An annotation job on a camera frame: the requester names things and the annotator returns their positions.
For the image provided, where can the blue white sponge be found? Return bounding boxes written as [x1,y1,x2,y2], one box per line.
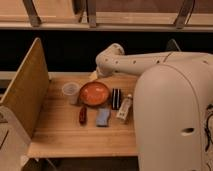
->
[96,108,110,127]

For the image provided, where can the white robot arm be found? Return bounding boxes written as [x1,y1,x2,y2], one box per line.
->
[92,43,213,171]

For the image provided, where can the orange bowl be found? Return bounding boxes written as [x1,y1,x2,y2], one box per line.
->
[79,81,110,106]

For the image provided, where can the small white bottle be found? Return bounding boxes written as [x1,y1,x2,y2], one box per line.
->
[116,94,133,121]

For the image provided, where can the left wooden side panel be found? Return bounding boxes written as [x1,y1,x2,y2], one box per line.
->
[0,38,49,143]

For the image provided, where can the right dark side panel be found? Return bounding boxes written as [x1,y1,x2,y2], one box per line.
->
[166,39,181,51]

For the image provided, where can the wooden back shelf frame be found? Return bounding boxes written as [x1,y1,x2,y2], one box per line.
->
[0,0,213,32]

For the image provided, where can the black cables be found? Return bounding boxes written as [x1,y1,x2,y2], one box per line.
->
[203,103,213,153]

